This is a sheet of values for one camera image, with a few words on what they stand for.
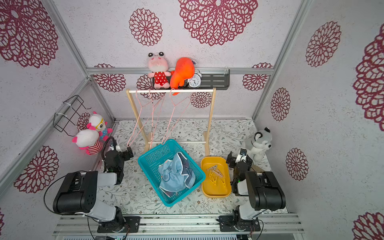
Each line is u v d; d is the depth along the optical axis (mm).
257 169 904
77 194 451
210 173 898
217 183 856
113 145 774
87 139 853
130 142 1064
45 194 432
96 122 924
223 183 863
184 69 831
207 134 1121
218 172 901
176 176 815
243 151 775
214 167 922
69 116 772
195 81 898
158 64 820
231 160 831
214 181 855
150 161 931
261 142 849
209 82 941
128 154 856
